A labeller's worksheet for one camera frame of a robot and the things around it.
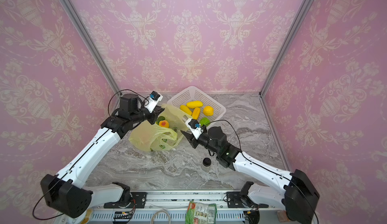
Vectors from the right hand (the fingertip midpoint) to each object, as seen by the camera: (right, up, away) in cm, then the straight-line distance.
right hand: (186, 126), depth 71 cm
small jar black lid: (+10, -20, +5) cm, 23 cm away
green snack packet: (+7, -40, -2) cm, 40 cm away
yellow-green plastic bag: (-12, -5, +7) cm, 14 cm away
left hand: (-12, +9, +4) cm, 15 cm away
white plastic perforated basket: (+3, +20, +41) cm, 46 cm away
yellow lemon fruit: (+13, +7, +31) cm, 35 cm away
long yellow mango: (-2, +8, +35) cm, 36 cm away
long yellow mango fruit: (+4, +12, +38) cm, 40 cm away
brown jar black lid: (+43, -39, -5) cm, 58 cm away
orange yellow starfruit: (+5, +5, +32) cm, 33 cm away
